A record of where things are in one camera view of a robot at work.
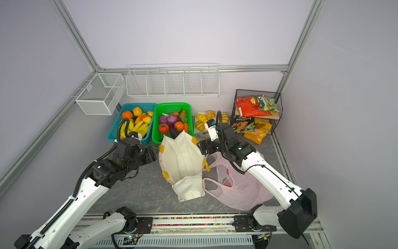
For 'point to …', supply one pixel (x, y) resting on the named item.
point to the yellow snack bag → (261, 128)
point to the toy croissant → (225, 118)
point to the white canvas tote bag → (182, 163)
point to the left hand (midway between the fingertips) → (155, 154)
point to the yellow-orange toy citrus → (137, 111)
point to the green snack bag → (267, 104)
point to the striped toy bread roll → (200, 126)
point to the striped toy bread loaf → (201, 118)
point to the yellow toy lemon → (147, 119)
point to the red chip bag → (249, 106)
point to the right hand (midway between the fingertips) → (204, 142)
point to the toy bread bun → (211, 114)
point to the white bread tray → (200, 132)
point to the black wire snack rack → (273, 119)
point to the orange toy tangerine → (127, 114)
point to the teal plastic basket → (146, 107)
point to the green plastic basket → (159, 108)
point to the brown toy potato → (183, 113)
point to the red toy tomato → (164, 128)
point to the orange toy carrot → (186, 127)
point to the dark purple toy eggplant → (174, 133)
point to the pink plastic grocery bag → (225, 180)
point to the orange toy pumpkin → (179, 126)
